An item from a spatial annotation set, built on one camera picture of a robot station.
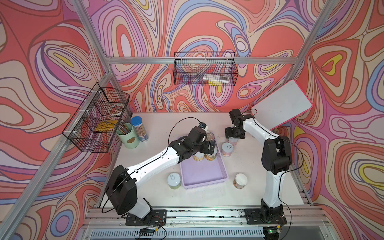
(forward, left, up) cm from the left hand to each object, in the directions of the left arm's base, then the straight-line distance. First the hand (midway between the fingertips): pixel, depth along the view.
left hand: (210, 143), depth 79 cm
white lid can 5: (-15, +19, -14) cm, 28 cm away
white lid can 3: (+10, -17, -12) cm, 23 cm away
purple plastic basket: (-9, +7, -20) cm, 23 cm away
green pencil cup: (+9, +49, -5) cm, 50 cm away
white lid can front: (+5, -13, -14) cm, 20 cm away
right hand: (+12, -17, -13) cm, 25 cm away
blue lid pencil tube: (+15, +43, 0) cm, 46 cm away
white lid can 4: (-16, -16, -13) cm, 26 cm away
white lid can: (0, -2, -15) cm, 15 cm away
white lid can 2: (0, +5, -15) cm, 16 cm away
